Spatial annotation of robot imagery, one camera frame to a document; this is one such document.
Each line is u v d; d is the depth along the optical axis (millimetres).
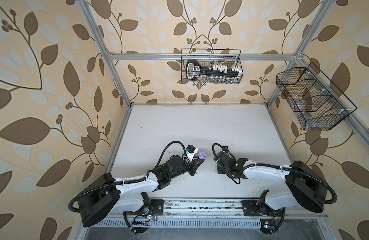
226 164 668
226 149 788
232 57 911
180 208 755
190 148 671
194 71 840
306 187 423
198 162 736
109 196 424
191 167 680
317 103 733
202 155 771
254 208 722
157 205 746
